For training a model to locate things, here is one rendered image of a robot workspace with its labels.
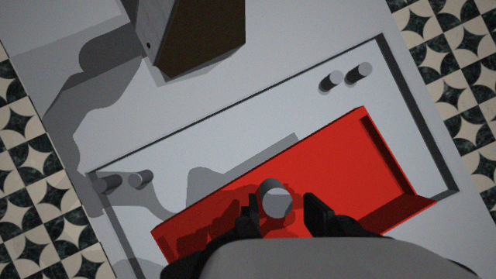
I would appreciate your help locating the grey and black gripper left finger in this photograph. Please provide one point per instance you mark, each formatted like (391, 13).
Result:
(246, 227)

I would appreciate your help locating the grey cylinder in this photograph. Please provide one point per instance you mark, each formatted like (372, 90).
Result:
(332, 80)
(139, 178)
(107, 183)
(361, 71)
(276, 200)

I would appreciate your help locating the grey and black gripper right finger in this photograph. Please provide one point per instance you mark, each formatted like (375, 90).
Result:
(321, 221)

